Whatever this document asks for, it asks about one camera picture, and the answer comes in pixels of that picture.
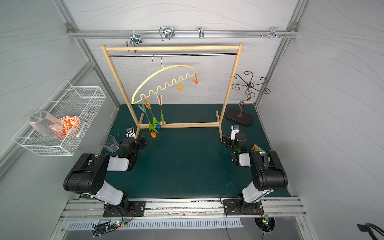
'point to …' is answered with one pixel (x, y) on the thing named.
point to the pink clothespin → (160, 103)
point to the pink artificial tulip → (162, 121)
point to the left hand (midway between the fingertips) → (135, 136)
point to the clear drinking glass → (111, 144)
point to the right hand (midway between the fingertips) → (232, 133)
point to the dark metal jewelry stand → (236, 115)
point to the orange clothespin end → (196, 80)
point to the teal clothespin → (142, 108)
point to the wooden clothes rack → (139, 122)
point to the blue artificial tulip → (155, 123)
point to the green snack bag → (256, 147)
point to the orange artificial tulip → (151, 127)
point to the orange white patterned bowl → (66, 127)
